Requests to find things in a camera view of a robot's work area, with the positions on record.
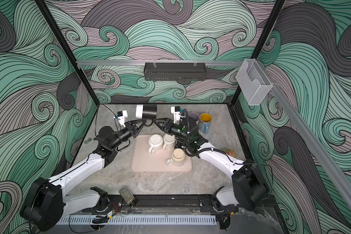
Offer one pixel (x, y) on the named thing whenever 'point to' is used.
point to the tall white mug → (169, 141)
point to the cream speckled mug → (178, 156)
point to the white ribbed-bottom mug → (155, 142)
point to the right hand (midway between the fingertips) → (154, 123)
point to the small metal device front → (126, 195)
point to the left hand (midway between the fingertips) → (147, 120)
